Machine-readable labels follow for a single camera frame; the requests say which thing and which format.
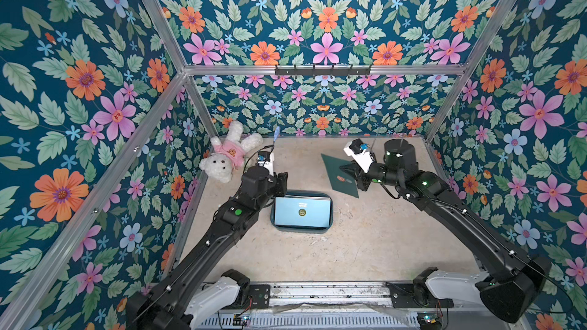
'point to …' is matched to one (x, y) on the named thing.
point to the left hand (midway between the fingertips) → (287, 172)
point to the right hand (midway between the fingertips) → (345, 162)
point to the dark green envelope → (341, 180)
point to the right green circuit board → (429, 321)
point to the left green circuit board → (239, 319)
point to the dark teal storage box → (305, 230)
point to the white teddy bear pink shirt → (231, 153)
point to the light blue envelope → (303, 211)
